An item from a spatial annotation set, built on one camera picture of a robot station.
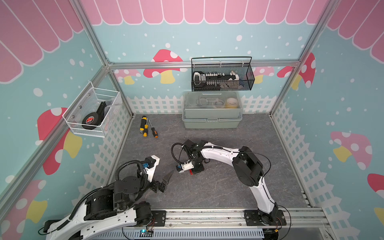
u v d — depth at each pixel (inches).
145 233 28.6
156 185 21.0
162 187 21.9
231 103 40.3
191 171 35.2
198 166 32.0
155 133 41.6
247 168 20.8
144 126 43.9
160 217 29.1
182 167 31.2
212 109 37.1
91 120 27.5
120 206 19.0
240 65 35.3
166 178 21.8
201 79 34.5
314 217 30.0
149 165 19.6
